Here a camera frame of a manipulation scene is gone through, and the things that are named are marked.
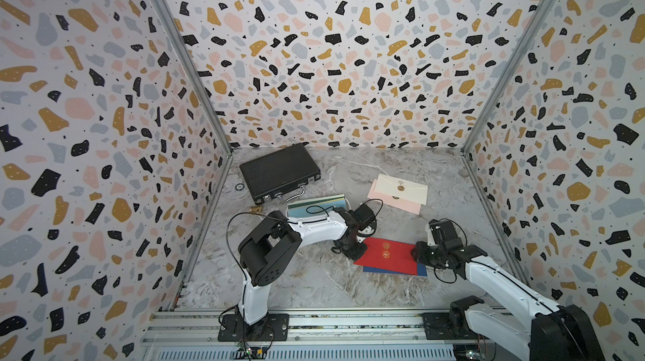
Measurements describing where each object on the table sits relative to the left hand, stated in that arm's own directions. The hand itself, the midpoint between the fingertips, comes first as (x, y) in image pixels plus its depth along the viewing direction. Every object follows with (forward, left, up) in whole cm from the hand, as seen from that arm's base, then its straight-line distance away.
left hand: (358, 254), depth 88 cm
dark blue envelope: (-6, -21, -1) cm, 22 cm away
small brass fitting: (+19, +40, 0) cm, 44 cm away
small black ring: (+32, +49, 0) cm, 59 cm away
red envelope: (-1, -10, 0) cm, 10 cm away
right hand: (0, -20, +1) cm, 20 cm away
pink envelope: (+23, -16, -1) cm, 28 cm away
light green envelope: (+18, +22, +5) cm, 29 cm away
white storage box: (-4, +8, +31) cm, 32 cm away
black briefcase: (+33, +31, +4) cm, 46 cm away
